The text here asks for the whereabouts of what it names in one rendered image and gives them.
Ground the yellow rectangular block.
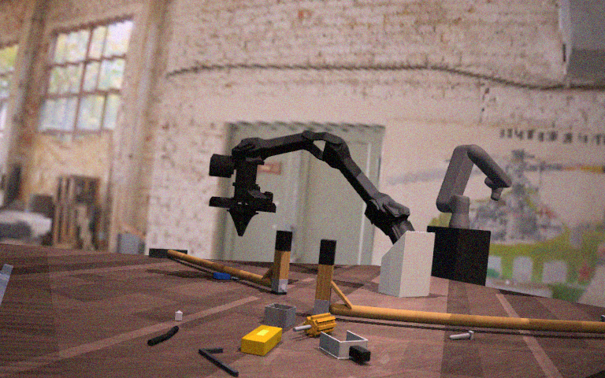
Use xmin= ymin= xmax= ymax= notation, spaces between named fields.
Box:
xmin=241 ymin=325 xmax=282 ymax=356

